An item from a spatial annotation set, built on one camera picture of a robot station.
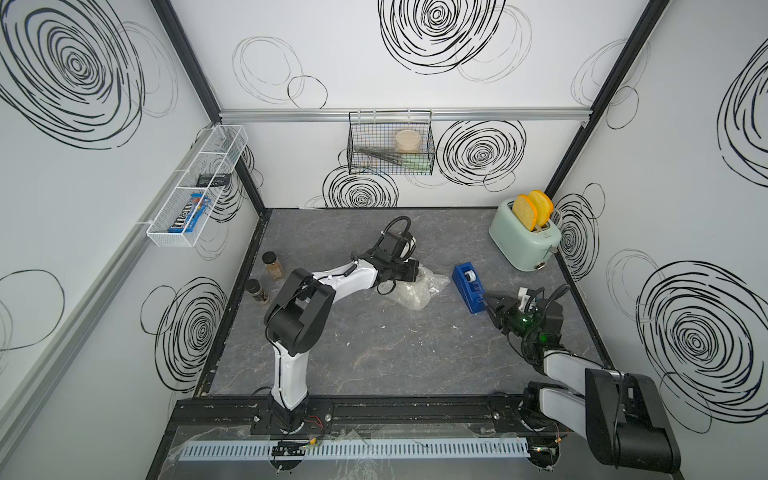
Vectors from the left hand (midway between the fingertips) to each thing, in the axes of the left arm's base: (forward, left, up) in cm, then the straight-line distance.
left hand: (417, 271), depth 94 cm
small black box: (+9, +55, +27) cm, 62 cm away
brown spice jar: (+1, +46, 0) cm, 46 cm away
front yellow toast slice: (+14, -33, +14) cm, 38 cm away
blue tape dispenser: (0, -13, -1) cm, 13 cm away
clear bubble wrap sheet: (-10, +1, +2) cm, 10 cm away
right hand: (-10, -19, +2) cm, 22 cm away
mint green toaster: (+6, -32, +6) cm, 33 cm away
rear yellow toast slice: (+15, -38, +16) cm, 44 cm away
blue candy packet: (-5, +58, +27) cm, 64 cm away
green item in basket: (+29, +1, +21) cm, 36 cm away
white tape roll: (-2, -16, +1) cm, 16 cm away
